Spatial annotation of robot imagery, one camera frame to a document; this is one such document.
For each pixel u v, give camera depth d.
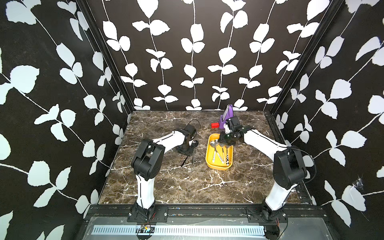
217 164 0.91
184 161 0.93
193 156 0.95
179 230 0.70
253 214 0.73
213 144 0.99
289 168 0.48
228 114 1.05
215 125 1.08
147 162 0.51
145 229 0.70
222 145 0.99
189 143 0.84
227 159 0.93
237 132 0.67
